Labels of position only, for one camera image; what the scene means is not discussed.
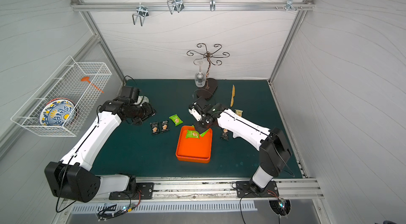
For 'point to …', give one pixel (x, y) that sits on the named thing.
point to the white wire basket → (81, 82)
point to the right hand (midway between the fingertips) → (200, 124)
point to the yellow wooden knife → (233, 95)
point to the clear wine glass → (200, 77)
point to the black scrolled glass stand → (211, 85)
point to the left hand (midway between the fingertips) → (153, 114)
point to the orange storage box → (193, 150)
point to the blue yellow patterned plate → (58, 112)
